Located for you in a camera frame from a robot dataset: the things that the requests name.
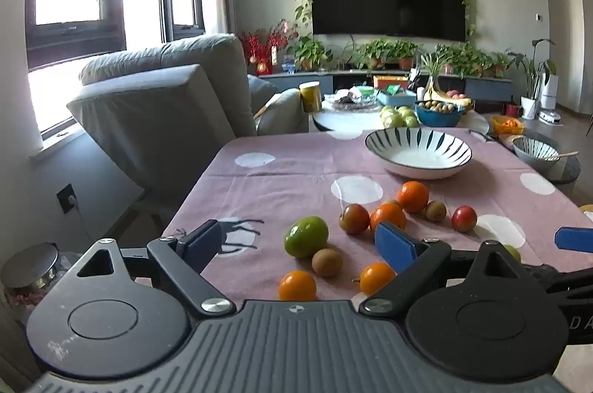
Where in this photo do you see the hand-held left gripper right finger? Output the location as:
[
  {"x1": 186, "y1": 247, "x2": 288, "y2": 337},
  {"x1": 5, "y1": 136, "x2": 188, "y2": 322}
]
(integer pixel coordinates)
[{"x1": 359, "y1": 221, "x2": 529, "y2": 316}]

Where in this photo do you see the small striped ceramic bowl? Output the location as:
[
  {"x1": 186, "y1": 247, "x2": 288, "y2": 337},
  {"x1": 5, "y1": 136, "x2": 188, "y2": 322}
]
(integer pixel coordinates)
[{"x1": 512, "y1": 136, "x2": 561, "y2": 171}]

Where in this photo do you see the orange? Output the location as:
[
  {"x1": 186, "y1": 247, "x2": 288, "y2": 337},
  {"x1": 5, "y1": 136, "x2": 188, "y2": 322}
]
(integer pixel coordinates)
[
  {"x1": 278, "y1": 271, "x2": 318, "y2": 302},
  {"x1": 370, "y1": 203, "x2": 407, "y2": 234},
  {"x1": 397, "y1": 181, "x2": 430, "y2": 214},
  {"x1": 357, "y1": 262, "x2": 398, "y2": 296}
]

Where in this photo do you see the pink polka dot tablecloth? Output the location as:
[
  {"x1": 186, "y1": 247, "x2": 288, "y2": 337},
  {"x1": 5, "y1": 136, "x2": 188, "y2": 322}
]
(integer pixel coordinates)
[{"x1": 162, "y1": 126, "x2": 593, "y2": 310}]

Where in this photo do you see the black wall outlet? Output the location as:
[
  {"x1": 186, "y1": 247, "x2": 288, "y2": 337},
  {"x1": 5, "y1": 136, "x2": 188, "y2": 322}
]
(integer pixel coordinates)
[{"x1": 56, "y1": 184, "x2": 79, "y2": 214}]

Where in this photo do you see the striped white ceramic bowl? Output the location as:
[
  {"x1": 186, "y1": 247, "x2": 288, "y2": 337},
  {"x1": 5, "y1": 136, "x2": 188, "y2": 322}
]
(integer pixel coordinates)
[{"x1": 364, "y1": 127, "x2": 473, "y2": 181}]

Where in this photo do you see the grey television cabinet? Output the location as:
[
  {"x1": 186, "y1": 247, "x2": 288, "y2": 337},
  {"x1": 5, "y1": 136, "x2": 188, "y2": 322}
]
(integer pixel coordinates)
[{"x1": 259, "y1": 69, "x2": 515, "y2": 103}]

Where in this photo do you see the red apple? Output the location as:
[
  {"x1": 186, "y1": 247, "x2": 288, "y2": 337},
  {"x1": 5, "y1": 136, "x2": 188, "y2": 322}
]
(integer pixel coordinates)
[
  {"x1": 451, "y1": 205, "x2": 478, "y2": 233},
  {"x1": 338, "y1": 203, "x2": 371, "y2": 235}
]

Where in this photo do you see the potted green plant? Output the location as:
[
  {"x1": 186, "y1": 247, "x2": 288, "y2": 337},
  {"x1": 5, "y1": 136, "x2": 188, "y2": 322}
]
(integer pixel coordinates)
[
  {"x1": 287, "y1": 34, "x2": 332, "y2": 72},
  {"x1": 354, "y1": 38, "x2": 394, "y2": 69},
  {"x1": 391, "y1": 41, "x2": 422, "y2": 72},
  {"x1": 486, "y1": 51, "x2": 510, "y2": 79}
]

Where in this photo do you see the tall plant in white pot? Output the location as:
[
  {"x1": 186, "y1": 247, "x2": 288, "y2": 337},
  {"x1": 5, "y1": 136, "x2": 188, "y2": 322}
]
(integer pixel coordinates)
[{"x1": 507, "y1": 38, "x2": 557, "y2": 120}]

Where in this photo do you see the grey blue pillow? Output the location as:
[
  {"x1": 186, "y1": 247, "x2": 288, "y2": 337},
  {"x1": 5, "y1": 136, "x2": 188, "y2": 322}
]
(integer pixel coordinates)
[{"x1": 248, "y1": 74, "x2": 281, "y2": 116}]

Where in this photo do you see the pile of green apples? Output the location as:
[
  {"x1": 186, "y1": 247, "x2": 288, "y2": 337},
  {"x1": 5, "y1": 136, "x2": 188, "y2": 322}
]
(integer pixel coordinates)
[{"x1": 380, "y1": 106, "x2": 420, "y2": 129}]

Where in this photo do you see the glass snack dish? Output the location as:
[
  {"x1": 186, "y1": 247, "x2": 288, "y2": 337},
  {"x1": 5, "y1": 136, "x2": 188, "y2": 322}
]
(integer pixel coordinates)
[{"x1": 324, "y1": 87, "x2": 385, "y2": 112}]

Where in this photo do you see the blue bowl of brown fruit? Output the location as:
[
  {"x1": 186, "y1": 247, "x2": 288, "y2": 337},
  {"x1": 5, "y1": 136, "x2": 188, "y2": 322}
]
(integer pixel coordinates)
[{"x1": 414, "y1": 99, "x2": 466, "y2": 127}]

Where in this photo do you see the yellow tin can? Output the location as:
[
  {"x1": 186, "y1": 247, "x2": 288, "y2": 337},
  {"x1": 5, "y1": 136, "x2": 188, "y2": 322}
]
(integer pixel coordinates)
[{"x1": 299, "y1": 81, "x2": 322, "y2": 113}]

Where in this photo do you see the round white coffee table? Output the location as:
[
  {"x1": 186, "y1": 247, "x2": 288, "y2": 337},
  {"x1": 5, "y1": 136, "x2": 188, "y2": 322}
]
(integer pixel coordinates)
[{"x1": 312, "y1": 101, "x2": 492, "y2": 141}]

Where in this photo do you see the grey fabric sofa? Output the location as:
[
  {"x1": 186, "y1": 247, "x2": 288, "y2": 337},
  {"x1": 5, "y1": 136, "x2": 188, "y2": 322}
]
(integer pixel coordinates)
[{"x1": 67, "y1": 34, "x2": 311, "y2": 208}]

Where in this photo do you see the teal plastic tray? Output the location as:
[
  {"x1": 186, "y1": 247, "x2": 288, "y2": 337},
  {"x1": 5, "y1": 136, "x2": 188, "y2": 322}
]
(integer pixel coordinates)
[{"x1": 375, "y1": 86, "x2": 418, "y2": 107}]

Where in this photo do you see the spider plant in vase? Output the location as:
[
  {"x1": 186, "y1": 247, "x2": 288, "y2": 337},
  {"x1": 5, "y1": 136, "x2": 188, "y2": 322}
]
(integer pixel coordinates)
[{"x1": 419, "y1": 52, "x2": 452, "y2": 90}]

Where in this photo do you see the bunch of yellow bananas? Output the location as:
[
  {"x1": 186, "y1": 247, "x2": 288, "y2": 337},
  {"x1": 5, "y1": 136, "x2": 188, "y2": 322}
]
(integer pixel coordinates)
[{"x1": 424, "y1": 78, "x2": 473, "y2": 106}]

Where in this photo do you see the red flower decoration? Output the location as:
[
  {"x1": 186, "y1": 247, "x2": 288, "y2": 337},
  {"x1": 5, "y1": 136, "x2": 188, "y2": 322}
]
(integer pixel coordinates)
[{"x1": 238, "y1": 20, "x2": 299, "y2": 76}]

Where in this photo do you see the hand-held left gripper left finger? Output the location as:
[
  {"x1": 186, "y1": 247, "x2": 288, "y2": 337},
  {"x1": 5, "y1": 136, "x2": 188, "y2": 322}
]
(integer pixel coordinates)
[{"x1": 74, "y1": 219, "x2": 235, "y2": 316}]

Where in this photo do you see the glass jar with metal lid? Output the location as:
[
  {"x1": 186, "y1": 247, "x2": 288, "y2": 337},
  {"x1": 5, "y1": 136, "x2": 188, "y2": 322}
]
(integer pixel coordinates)
[{"x1": 0, "y1": 242, "x2": 61, "y2": 308}]

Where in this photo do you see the white air purifier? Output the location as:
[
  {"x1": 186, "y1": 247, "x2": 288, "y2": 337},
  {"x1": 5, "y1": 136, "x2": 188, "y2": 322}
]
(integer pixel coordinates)
[{"x1": 540, "y1": 73, "x2": 559, "y2": 109}]

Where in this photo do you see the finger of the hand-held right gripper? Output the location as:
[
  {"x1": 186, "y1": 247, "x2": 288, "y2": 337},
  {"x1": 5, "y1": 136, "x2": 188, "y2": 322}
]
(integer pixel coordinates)
[{"x1": 554, "y1": 227, "x2": 593, "y2": 251}]

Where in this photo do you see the orange plastic box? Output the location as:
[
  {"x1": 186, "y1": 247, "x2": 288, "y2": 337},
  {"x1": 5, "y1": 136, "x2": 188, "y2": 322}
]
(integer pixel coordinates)
[{"x1": 373, "y1": 74, "x2": 409, "y2": 90}]

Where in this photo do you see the orange basket of tangerines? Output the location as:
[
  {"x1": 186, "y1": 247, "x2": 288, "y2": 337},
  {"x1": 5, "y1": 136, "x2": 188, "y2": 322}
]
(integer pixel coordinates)
[{"x1": 491, "y1": 115, "x2": 526, "y2": 136}]

